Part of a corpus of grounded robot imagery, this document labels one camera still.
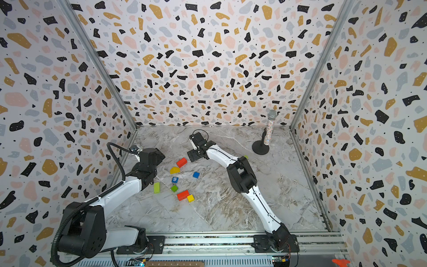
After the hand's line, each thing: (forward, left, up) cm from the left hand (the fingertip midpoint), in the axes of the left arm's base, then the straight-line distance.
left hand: (151, 152), depth 87 cm
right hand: (+11, -18, -13) cm, 25 cm away
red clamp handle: (-48, -86, -14) cm, 99 cm away
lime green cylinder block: (-14, -46, +16) cm, 51 cm away
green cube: (-13, -10, -16) cm, 23 cm away
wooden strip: (-47, -25, -13) cm, 55 cm away
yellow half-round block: (-2, -9, -15) cm, 18 cm away
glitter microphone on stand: (+15, -63, -16) cm, 67 cm away
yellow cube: (-19, -20, -16) cm, 32 cm away
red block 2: (-17, -16, -15) cm, 28 cm away
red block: (+3, -12, -16) cm, 20 cm away
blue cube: (-4, -22, -17) cm, 28 cm away
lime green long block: (-13, -1, -15) cm, 20 cm away
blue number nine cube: (-8, -10, -16) cm, 20 cm away
